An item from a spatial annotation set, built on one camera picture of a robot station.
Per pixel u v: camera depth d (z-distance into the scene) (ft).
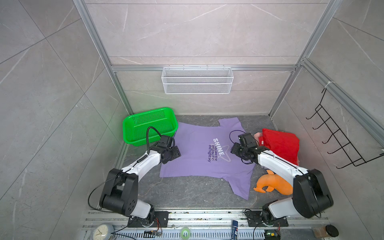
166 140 2.34
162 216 2.47
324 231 2.11
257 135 3.46
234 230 2.25
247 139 2.26
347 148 2.12
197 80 3.31
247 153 2.17
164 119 3.85
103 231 2.20
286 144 3.00
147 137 2.21
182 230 2.34
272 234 2.30
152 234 2.31
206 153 3.22
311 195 1.40
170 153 2.64
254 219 2.39
